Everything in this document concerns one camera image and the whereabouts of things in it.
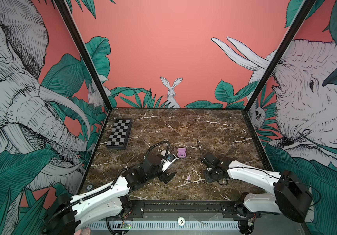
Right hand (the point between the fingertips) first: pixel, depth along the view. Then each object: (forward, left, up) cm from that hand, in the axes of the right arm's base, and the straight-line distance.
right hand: (206, 176), depth 84 cm
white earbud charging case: (+15, +26, 0) cm, 30 cm away
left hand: (+3, +20, +12) cm, 24 cm away
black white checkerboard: (+27, +58, +2) cm, 64 cm away
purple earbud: (-1, +11, 0) cm, 11 cm away
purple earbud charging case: (+15, +14, +1) cm, 20 cm away
